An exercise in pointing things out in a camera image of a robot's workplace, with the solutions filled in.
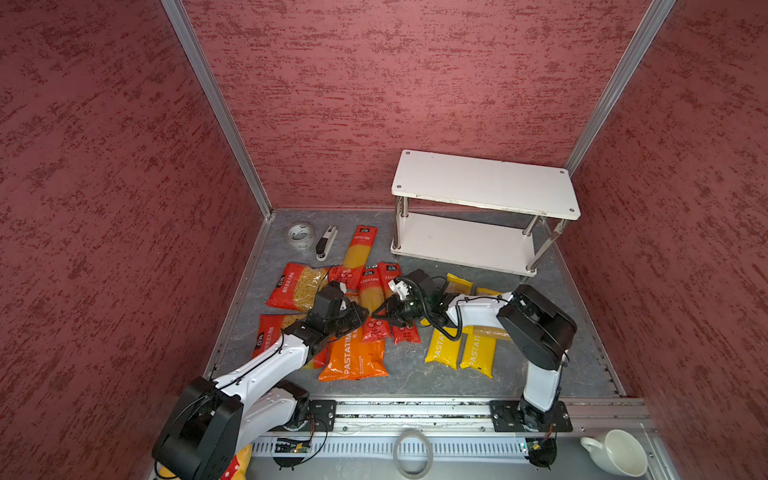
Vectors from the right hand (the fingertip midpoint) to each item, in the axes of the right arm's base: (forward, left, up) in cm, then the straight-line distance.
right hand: (373, 324), depth 84 cm
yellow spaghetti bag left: (-6, -20, -4) cm, 21 cm away
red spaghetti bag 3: (+20, -5, -3) cm, 21 cm away
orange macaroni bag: (-8, +6, -3) cm, 11 cm away
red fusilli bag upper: (+14, +25, -2) cm, 29 cm away
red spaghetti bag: (+30, +6, -4) cm, 31 cm away
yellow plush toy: (-32, +30, -1) cm, 44 cm away
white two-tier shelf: (+50, -44, -6) cm, 67 cm away
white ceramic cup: (-31, -56, -2) cm, 64 cm away
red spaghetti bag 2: (-2, -2, +2) cm, 3 cm away
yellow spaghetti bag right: (-8, -30, -5) cm, 31 cm away
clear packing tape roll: (+39, +29, -5) cm, 49 cm away
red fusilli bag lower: (+3, +32, -4) cm, 32 cm away
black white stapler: (+32, +18, -2) cm, 37 cm away
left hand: (+2, +1, 0) cm, 2 cm away
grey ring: (-31, -13, -3) cm, 34 cm away
